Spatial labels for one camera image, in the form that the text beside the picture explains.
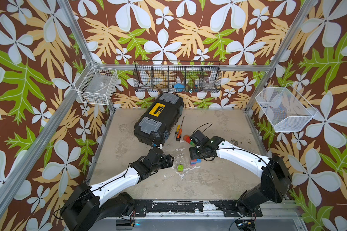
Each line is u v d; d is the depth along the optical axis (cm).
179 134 102
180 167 86
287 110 82
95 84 86
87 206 40
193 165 89
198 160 86
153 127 86
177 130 106
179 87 94
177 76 99
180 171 88
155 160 62
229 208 75
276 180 43
